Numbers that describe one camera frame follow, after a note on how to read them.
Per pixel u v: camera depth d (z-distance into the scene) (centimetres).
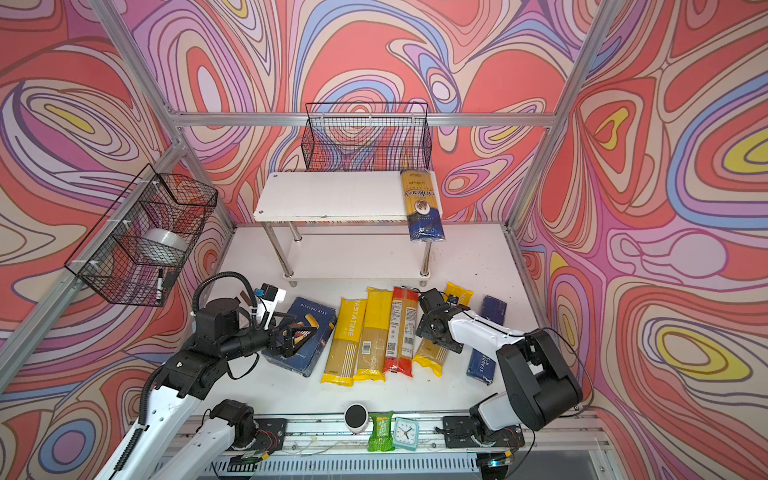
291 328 61
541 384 43
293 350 61
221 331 54
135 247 69
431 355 84
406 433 72
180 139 91
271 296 63
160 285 72
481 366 81
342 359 84
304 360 78
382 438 73
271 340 60
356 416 72
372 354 84
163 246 70
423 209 73
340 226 124
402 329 89
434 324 66
